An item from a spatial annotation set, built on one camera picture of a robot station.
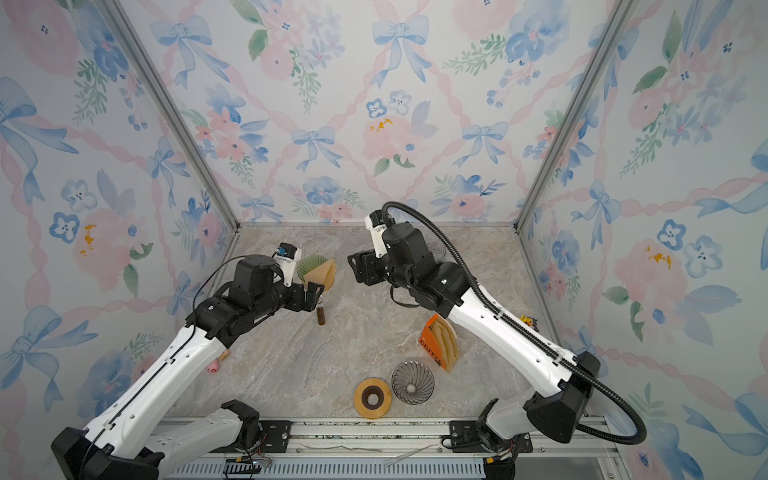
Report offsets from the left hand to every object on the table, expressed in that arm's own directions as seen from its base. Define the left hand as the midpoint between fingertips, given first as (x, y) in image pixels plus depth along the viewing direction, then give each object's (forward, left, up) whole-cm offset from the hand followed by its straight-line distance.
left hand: (308, 280), depth 74 cm
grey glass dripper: (-18, -27, -22) cm, 39 cm away
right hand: (+2, -13, +9) cm, 16 cm away
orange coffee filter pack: (-9, -34, -16) cm, 39 cm away
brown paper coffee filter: (+5, -2, -5) cm, 8 cm away
